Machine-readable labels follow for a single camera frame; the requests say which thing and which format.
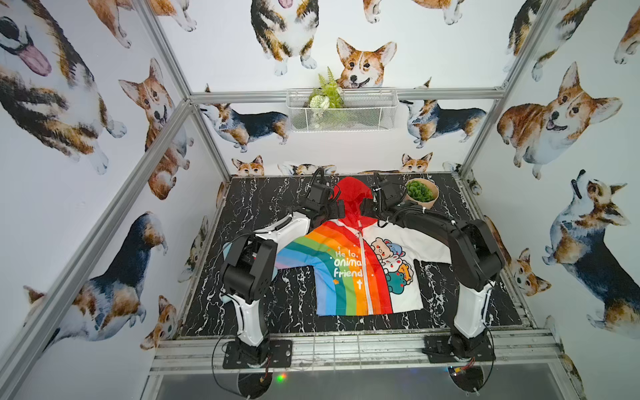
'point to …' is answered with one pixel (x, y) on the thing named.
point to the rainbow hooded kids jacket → (363, 265)
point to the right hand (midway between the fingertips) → (363, 204)
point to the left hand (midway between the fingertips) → (339, 202)
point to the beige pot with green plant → (422, 192)
